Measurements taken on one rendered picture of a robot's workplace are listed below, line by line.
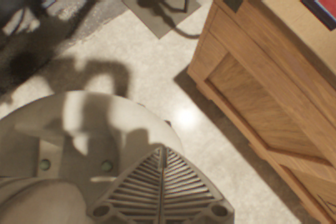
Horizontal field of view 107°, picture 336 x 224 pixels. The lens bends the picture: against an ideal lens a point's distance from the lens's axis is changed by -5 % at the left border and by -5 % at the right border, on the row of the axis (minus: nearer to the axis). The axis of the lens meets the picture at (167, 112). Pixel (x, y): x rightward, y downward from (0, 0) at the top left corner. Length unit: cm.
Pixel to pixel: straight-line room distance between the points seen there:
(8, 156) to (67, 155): 12
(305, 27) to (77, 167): 52
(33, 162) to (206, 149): 61
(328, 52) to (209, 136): 50
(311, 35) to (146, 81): 57
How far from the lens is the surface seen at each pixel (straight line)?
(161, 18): 83
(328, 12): 31
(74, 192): 23
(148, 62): 72
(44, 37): 102
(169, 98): 65
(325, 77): 30
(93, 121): 32
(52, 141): 45
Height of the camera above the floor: 64
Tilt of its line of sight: 85 degrees down
